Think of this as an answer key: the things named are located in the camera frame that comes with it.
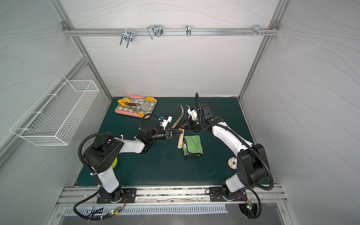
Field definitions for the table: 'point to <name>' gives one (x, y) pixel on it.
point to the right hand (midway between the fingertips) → (181, 126)
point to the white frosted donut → (232, 162)
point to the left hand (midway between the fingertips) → (182, 135)
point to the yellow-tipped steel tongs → (122, 101)
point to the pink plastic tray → (146, 116)
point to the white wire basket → (49, 118)
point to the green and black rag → (192, 146)
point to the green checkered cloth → (138, 108)
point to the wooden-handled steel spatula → (145, 106)
